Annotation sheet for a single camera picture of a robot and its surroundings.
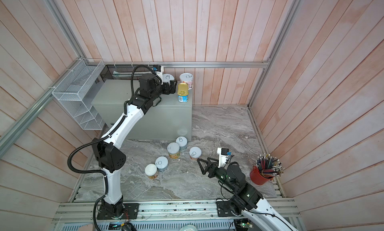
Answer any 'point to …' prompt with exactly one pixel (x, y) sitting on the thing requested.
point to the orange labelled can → (195, 152)
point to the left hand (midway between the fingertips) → (170, 82)
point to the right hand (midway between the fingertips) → (202, 159)
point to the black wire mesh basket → (122, 72)
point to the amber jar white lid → (151, 171)
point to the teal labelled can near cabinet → (182, 142)
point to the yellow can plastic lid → (173, 150)
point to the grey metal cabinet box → (170, 120)
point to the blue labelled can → (161, 163)
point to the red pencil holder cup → (265, 167)
